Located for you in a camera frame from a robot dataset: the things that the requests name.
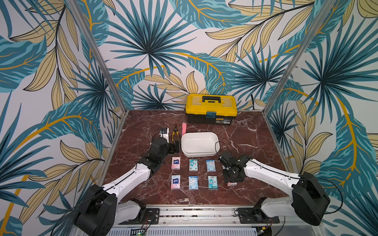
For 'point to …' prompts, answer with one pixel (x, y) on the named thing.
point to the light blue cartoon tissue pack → (193, 182)
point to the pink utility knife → (184, 128)
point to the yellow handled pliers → (175, 131)
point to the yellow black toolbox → (211, 109)
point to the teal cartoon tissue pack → (193, 165)
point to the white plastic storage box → (200, 144)
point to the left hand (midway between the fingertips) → (171, 140)
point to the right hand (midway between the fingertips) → (228, 178)
